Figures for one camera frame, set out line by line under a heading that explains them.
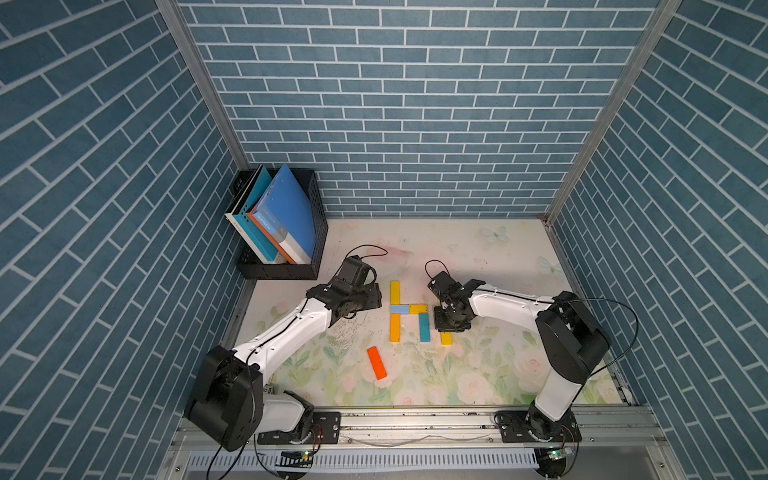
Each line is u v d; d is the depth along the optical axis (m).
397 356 0.86
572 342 0.48
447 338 0.89
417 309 0.95
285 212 0.99
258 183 0.89
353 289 0.65
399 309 0.94
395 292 0.99
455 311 0.68
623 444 0.75
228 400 0.41
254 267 0.98
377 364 0.84
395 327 0.91
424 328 0.91
